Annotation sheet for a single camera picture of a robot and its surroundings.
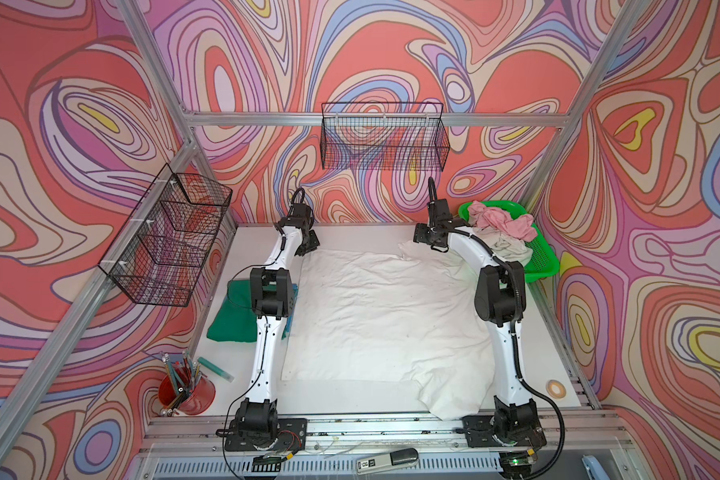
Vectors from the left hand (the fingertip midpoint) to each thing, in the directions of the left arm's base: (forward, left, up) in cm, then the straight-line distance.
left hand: (315, 244), depth 112 cm
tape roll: (-52, -71, -1) cm, 88 cm away
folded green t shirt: (-33, +20, +3) cm, 39 cm away
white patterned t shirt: (-7, -70, +5) cm, 71 cm away
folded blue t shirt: (-42, +1, +16) cm, 45 cm away
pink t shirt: (+3, -76, +7) cm, 77 cm away
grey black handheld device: (-68, -23, +3) cm, 72 cm away
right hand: (-2, -42, +5) cm, 42 cm away
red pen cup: (-54, +27, +7) cm, 60 cm away
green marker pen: (-46, +25, -1) cm, 52 cm away
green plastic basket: (-12, -81, +4) cm, 82 cm away
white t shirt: (-29, -33, -1) cm, 44 cm away
